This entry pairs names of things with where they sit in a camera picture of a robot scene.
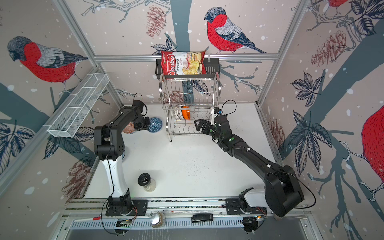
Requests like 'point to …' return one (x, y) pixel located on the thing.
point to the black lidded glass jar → (144, 179)
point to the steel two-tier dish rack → (189, 103)
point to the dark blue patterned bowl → (155, 125)
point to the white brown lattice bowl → (175, 113)
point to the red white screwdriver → (94, 218)
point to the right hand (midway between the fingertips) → (197, 125)
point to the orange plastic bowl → (186, 113)
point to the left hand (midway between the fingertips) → (148, 126)
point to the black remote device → (198, 217)
